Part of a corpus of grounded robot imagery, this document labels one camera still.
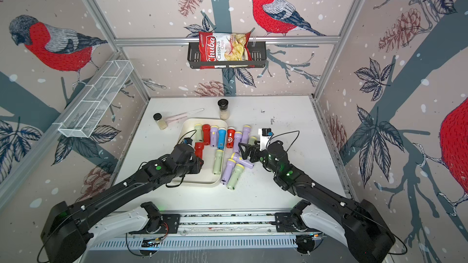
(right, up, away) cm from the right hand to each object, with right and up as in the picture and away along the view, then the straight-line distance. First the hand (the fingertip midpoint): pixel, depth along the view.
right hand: (246, 142), depth 80 cm
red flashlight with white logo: (-8, 0, +18) cm, 20 cm away
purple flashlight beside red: (-4, -1, +18) cm, 18 cm away
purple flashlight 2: (-8, -15, +5) cm, 18 cm away
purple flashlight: (-17, +1, +18) cm, 25 cm away
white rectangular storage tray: (-33, +5, +24) cm, 41 cm away
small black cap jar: (-47, +8, +21) cm, 53 cm away
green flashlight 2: (-13, -11, +9) cm, 19 cm away
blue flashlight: (-13, +1, +20) cm, 24 cm away
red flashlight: (-22, -3, +2) cm, 22 cm away
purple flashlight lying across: (-2, -11, +9) cm, 14 cm away
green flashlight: (+4, -2, +17) cm, 17 cm away
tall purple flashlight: (+1, +1, +21) cm, 21 cm away
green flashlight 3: (-5, -17, +4) cm, 18 cm away
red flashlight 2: (-22, +4, +22) cm, 31 cm away
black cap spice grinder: (-12, +18, +23) cm, 32 cm away
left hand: (-19, -8, +1) cm, 21 cm away
